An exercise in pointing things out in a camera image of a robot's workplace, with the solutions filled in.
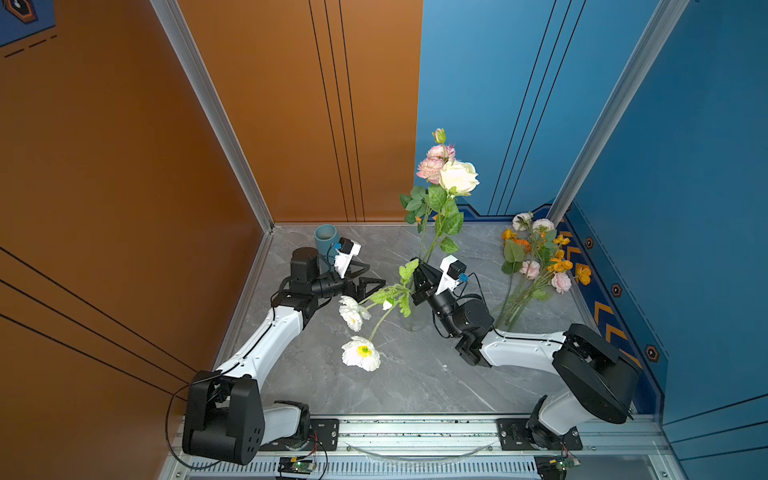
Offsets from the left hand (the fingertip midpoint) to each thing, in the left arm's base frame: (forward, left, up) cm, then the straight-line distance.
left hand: (375, 273), depth 78 cm
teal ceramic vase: (+15, +16, -2) cm, 22 cm away
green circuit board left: (-39, +18, -24) cm, 50 cm away
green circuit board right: (-39, -46, -22) cm, 64 cm away
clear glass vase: (-11, -12, -2) cm, 16 cm away
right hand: (-1, -9, +7) cm, 11 cm away
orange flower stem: (+17, -55, -18) cm, 61 cm away
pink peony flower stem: (+10, -54, -20) cm, 59 cm away
